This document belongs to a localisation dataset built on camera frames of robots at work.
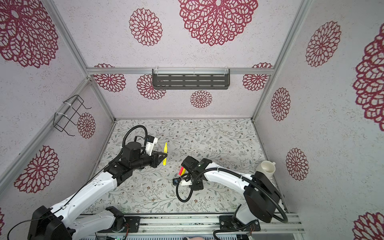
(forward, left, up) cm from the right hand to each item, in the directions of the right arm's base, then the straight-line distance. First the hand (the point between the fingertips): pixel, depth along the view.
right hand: (191, 180), depth 83 cm
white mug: (+10, -45, -3) cm, 46 cm away
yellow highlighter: (+8, +13, +16) cm, 22 cm away
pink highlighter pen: (+8, +7, -5) cm, 12 cm away
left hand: (+6, +14, +13) cm, 20 cm away
